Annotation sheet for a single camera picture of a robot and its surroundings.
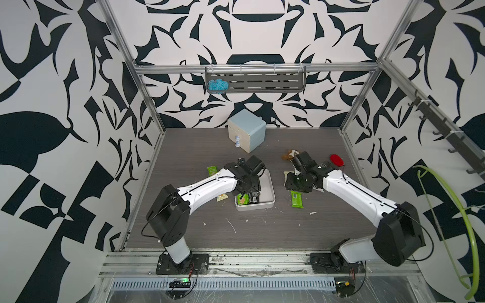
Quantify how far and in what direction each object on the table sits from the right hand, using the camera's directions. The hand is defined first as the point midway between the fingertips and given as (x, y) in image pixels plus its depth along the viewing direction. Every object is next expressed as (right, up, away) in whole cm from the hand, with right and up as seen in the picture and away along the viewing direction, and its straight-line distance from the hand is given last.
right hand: (286, 182), depth 85 cm
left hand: (-16, -1, +1) cm, 16 cm away
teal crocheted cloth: (-31, +45, +6) cm, 55 cm away
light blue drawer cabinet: (-15, +25, +14) cm, 33 cm away
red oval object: (+33, +9, +20) cm, 39 cm away
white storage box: (-7, -9, +7) cm, 13 cm away
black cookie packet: (-14, -8, +4) cm, 17 cm away
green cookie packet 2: (-18, -9, +2) cm, 20 cm away
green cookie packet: (+6, -9, +6) cm, 13 cm away
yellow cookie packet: (-29, -8, +6) cm, 31 cm away
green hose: (+46, +8, -16) cm, 49 cm away
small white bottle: (-22, +19, +20) cm, 36 cm away
